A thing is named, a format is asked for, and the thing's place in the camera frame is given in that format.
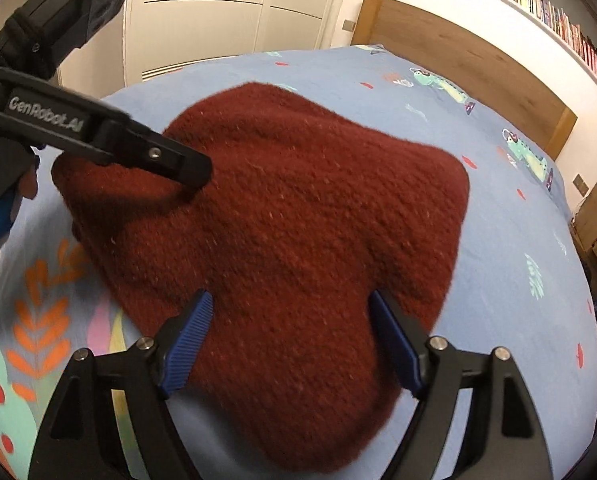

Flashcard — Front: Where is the person's left hand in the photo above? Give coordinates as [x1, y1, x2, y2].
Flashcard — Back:
[21, 157, 40, 202]

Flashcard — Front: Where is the row of books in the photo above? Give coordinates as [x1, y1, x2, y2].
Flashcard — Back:
[428, 0, 597, 103]

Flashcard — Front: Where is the wooden headboard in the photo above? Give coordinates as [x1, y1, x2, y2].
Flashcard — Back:
[351, 0, 578, 161]

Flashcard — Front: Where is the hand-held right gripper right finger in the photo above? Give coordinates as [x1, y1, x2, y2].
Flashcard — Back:
[368, 290, 554, 480]

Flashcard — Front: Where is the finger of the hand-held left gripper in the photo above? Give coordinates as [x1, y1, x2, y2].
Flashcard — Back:
[0, 0, 144, 81]
[98, 112, 213, 187]

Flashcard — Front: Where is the blue printed blanket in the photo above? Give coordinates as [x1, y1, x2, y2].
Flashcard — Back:
[0, 45, 597, 480]

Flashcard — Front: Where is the white wardrobe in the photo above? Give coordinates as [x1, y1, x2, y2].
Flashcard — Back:
[58, 0, 339, 98]

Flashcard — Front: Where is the dark red knitted sweater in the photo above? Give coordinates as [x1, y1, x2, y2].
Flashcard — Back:
[51, 81, 471, 476]

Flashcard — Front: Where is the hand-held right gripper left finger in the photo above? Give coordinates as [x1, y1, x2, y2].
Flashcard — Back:
[35, 289, 214, 480]

